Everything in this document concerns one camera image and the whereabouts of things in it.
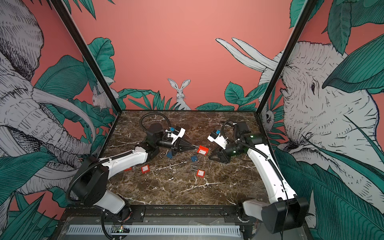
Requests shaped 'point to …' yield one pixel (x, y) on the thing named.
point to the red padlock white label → (200, 173)
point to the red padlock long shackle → (203, 150)
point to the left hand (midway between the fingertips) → (193, 147)
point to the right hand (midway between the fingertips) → (211, 153)
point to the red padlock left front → (145, 169)
